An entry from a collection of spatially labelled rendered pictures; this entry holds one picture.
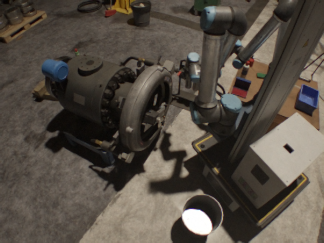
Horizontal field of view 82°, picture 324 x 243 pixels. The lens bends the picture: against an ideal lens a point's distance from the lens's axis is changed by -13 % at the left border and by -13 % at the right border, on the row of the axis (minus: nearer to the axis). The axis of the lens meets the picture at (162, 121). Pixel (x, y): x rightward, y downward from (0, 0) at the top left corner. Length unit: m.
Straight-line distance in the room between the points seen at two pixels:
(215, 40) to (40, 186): 2.09
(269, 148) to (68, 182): 1.85
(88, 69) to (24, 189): 1.43
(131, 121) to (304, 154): 1.19
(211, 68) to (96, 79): 0.96
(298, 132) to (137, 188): 1.47
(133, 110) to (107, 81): 0.38
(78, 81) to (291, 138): 1.69
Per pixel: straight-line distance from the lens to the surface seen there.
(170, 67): 1.92
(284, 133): 1.61
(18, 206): 2.47
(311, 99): 2.68
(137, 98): 1.48
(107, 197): 2.13
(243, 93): 2.31
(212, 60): 1.18
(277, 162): 1.45
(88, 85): 1.80
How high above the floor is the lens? 1.97
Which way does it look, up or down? 52 degrees down
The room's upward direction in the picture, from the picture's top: straight up
